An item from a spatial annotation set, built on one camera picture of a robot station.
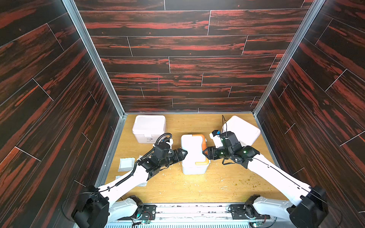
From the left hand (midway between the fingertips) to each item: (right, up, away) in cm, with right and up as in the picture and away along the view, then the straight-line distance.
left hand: (185, 155), depth 80 cm
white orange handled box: (+6, -4, -2) cm, 7 cm away
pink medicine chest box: (-23, +15, +11) cm, 30 cm away
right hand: (+14, +3, +1) cm, 14 cm away
